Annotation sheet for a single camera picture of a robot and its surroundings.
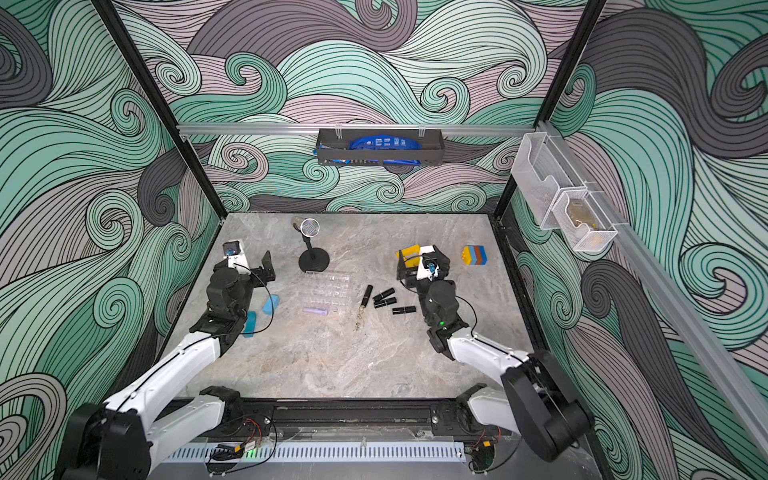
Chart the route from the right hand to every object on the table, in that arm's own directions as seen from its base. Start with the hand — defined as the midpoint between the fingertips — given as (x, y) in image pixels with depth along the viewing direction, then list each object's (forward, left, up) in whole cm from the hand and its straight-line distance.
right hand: (423, 249), depth 80 cm
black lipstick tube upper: (-1, +11, -23) cm, 25 cm away
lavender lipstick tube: (-7, +32, -22) cm, 39 cm away
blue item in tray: (+34, +9, +12) cm, 37 cm away
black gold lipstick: (-2, +16, -22) cm, 28 cm away
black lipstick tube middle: (-4, +10, -22) cm, 25 cm away
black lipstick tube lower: (-7, +5, -23) cm, 24 cm away
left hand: (0, +47, 0) cm, 47 cm away
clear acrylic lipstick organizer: (-1, +29, -20) cm, 36 cm away
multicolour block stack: (+13, -22, -21) cm, 33 cm away
